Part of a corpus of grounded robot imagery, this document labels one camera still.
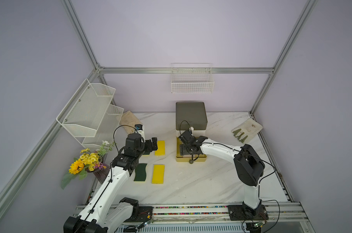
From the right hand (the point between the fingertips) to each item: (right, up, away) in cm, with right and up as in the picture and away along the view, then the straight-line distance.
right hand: (188, 151), depth 93 cm
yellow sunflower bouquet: (-49, 0, -27) cm, 56 cm away
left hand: (-24, +8, -13) cm, 28 cm away
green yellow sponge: (-30, -12, -7) cm, 33 cm away
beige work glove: (-47, +21, +22) cm, 56 cm away
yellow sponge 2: (-19, -13, -6) cm, 24 cm away
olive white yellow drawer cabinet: (+1, +22, -3) cm, 23 cm away
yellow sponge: (-19, 0, +5) cm, 20 cm away
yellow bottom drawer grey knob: (-1, -4, -3) cm, 5 cm away
